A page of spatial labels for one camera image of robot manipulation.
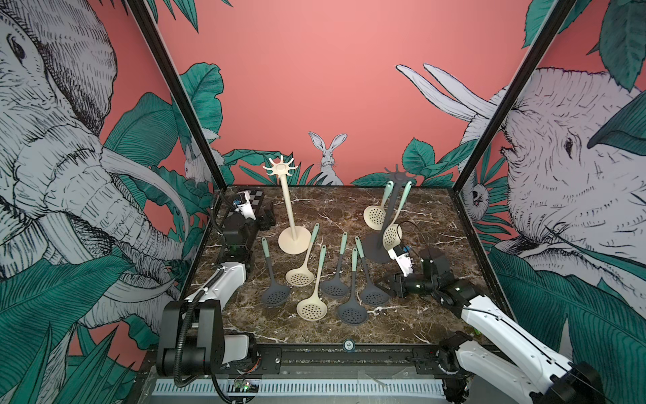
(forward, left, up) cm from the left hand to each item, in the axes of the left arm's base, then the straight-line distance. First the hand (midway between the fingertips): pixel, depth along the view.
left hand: (263, 200), depth 84 cm
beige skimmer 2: (-29, -16, -23) cm, 41 cm away
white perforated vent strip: (-51, -13, -24) cm, 58 cm away
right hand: (-25, -37, -10) cm, 46 cm away
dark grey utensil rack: (-7, -40, -22) cm, 46 cm away
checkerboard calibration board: (+21, +10, -21) cm, 31 cm away
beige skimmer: (-18, -12, -23) cm, 32 cm away
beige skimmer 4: (0, -40, -10) cm, 41 cm away
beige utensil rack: (-2, -8, -23) cm, 24 cm away
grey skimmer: (-24, -2, -22) cm, 33 cm away
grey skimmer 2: (-31, -29, -24) cm, 49 cm away
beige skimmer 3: (-8, -45, -11) cm, 47 cm away
